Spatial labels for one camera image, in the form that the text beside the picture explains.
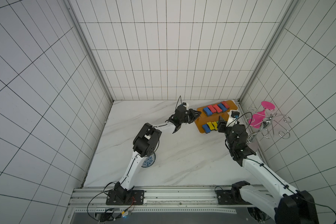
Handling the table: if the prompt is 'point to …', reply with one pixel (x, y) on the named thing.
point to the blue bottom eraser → (206, 128)
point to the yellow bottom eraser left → (211, 125)
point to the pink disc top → (268, 105)
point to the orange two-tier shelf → (200, 118)
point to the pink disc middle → (257, 119)
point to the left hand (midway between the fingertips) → (201, 114)
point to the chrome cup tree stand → (266, 125)
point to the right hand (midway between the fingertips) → (219, 115)
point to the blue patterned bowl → (149, 160)
